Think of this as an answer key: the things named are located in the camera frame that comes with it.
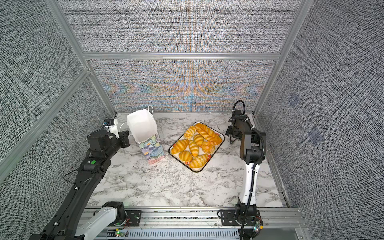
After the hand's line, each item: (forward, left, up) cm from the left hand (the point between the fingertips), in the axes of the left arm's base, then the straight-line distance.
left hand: (128, 131), depth 76 cm
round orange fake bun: (+2, -43, -21) cm, 48 cm away
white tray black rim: (-3, -44, -25) cm, 51 cm away
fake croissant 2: (-4, -29, -21) cm, 36 cm away
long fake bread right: (+13, -45, -22) cm, 52 cm away
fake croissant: (-8, -36, -21) cm, 43 cm away
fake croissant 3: (+4, -25, -21) cm, 33 cm away
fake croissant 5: (+9, -38, -22) cm, 44 cm away
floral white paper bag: (+16, -1, -17) cm, 23 cm away
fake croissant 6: (+15, -32, -21) cm, 41 cm away
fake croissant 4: (+3, -34, -23) cm, 41 cm away
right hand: (+13, -64, -26) cm, 70 cm away
